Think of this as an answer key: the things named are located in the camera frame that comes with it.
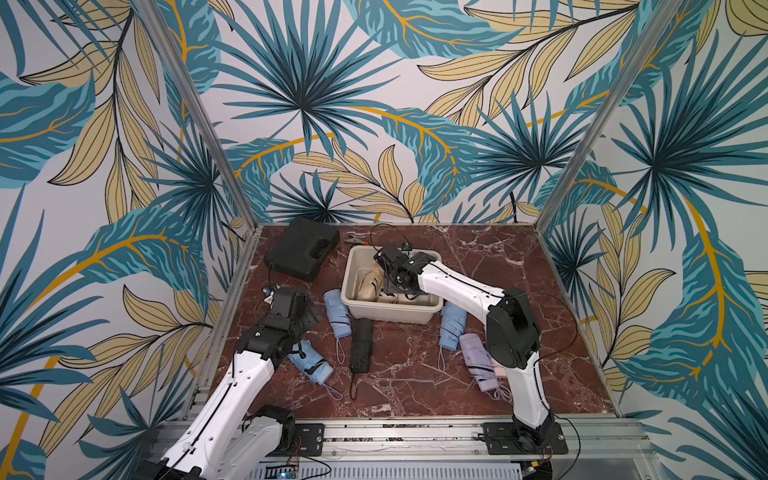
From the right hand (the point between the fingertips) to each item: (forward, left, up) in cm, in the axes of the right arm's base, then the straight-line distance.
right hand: (402, 282), depth 93 cm
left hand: (-14, +28, +4) cm, 31 cm away
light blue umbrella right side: (-10, -15, -5) cm, 19 cm away
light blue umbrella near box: (-8, +20, -5) cm, 22 cm away
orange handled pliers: (+24, +16, -8) cm, 30 cm away
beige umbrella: (0, +10, -3) cm, 10 cm away
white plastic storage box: (+6, +15, +4) cm, 16 cm away
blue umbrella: (-27, +23, +13) cm, 38 cm away
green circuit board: (-47, +31, -11) cm, 57 cm away
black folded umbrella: (-16, +13, -6) cm, 21 cm away
